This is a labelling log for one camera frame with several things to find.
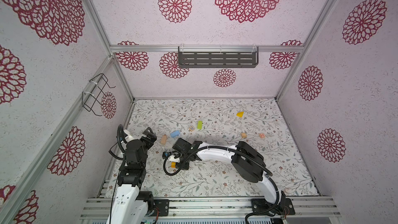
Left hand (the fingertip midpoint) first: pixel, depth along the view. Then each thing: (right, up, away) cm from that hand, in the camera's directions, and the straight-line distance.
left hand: (146, 135), depth 78 cm
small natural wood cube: (+56, -3, +22) cm, 60 cm away
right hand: (+14, -16, +10) cm, 23 cm away
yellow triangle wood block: (+57, +10, +35) cm, 68 cm away
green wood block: (+27, +3, +28) cm, 40 cm away
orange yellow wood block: (+14, -15, +1) cm, 20 cm away
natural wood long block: (+4, -6, +20) cm, 21 cm away
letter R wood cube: (+22, +1, +25) cm, 33 cm away
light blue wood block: (+11, -2, +23) cm, 25 cm away
